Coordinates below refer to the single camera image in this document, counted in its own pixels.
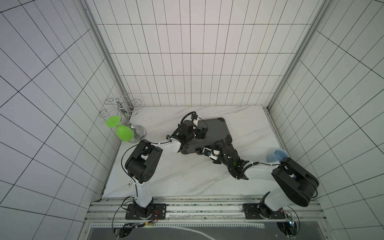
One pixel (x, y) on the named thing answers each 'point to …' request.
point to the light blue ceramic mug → (277, 156)
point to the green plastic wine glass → (123, 132)
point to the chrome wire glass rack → (127, 107)
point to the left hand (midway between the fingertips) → (200, 130)
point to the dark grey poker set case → (217, 131)
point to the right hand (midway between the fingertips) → (212, 142)
